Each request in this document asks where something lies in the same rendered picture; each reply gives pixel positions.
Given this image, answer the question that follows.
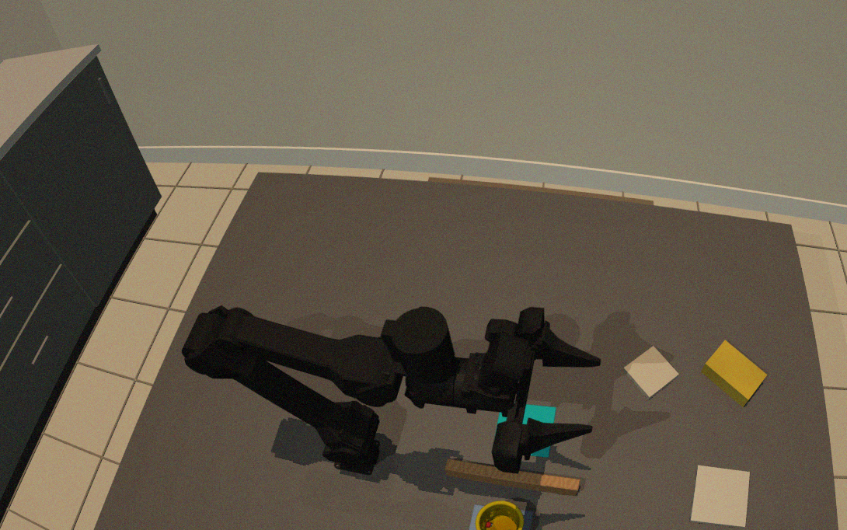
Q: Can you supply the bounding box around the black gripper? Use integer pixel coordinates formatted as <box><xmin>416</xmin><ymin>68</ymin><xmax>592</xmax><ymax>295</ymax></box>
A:
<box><xmin>454</xmin><ymin>307</ymin><xmax>601</xmax><ymax>474</ymax></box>

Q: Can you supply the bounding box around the yellow rectangular block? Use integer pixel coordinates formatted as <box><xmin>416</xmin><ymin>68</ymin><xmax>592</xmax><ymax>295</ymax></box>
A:
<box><xmin>701</xmin><ymin>340</ymin><xmax>767</xmax><ymax>407</ymax></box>

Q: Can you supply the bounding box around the orange wooden bar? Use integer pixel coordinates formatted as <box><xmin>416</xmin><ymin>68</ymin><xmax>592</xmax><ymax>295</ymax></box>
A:
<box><xmin>445</xmin><ymin>459</ymin><xmax>580</xmax><ymax>496</ymax></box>

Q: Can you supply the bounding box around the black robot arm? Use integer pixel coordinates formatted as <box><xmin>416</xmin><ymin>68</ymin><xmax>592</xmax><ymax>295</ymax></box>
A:
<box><xmin>182</xmin><ymin>305</ymin><xmax>528</xmax><ymax>476</ymax></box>

